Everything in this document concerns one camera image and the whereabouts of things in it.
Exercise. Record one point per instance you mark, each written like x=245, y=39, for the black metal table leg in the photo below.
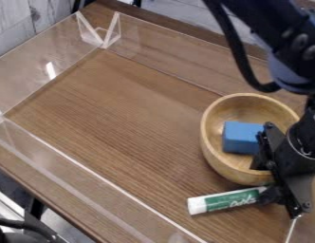
x=36, y=208

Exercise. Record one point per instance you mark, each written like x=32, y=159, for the brown wooden bowl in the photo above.
x=245, y=107

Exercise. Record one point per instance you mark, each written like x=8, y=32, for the green and white marker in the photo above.
x=216, y=202

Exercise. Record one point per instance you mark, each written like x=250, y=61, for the blue foam block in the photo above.
x=238, y=137

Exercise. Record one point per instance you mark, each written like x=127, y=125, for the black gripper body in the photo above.
x=290, y=152

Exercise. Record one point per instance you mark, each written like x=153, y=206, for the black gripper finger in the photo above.
x=274, y=194
x=260, y=161

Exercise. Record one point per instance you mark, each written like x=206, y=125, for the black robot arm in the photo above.
x=285, y=30

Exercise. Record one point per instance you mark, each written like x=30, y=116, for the clear acrylic enclosure wall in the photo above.
x=113, y=104

